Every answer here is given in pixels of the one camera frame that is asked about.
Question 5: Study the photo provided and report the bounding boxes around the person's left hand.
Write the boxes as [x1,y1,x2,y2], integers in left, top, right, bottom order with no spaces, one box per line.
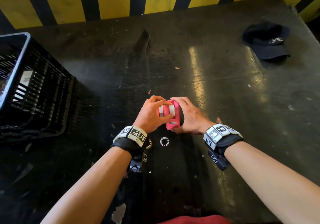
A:
[132,95,173,134]

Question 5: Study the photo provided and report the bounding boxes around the person's right hand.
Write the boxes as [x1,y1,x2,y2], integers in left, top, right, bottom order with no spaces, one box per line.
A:
[170,96,216,135]

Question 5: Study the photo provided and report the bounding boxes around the person's right forearm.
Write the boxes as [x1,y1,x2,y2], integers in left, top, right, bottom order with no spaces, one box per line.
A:
[224,141,320,224]

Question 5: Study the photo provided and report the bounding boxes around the person's left forearm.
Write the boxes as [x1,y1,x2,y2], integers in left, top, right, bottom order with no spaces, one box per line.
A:
[40,146,133,224]

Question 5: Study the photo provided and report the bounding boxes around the red shorts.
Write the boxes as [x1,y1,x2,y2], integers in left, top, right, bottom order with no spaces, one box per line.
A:
[160,215,232,224]

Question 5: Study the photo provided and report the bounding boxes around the black plastic crate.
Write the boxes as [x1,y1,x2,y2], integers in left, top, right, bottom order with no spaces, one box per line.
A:
[0,32,75,141]

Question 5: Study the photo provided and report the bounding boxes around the black baseball cap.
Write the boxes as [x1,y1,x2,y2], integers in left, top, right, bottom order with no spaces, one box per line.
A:
[242,21,291,60]

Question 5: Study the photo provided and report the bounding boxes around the marker wristband black strap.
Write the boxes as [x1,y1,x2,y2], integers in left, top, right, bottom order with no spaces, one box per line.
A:
[203,123,244,157]
[111,125,150,157]

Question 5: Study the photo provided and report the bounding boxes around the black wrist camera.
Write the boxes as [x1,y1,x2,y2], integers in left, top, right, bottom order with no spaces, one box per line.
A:
[129,149,148,173]
[207,150,232,171]

